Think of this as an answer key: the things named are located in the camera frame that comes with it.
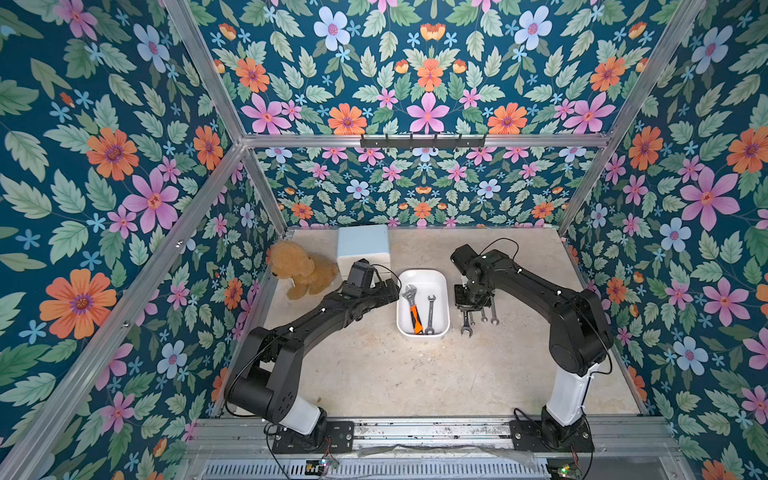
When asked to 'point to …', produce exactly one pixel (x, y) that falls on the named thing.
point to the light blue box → (370, 242)
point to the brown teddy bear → (307, 272)
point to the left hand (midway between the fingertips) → (393, 289)
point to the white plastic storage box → (427, 282)
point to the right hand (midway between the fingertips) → (462, 305)
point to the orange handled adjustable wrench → (414, 314)
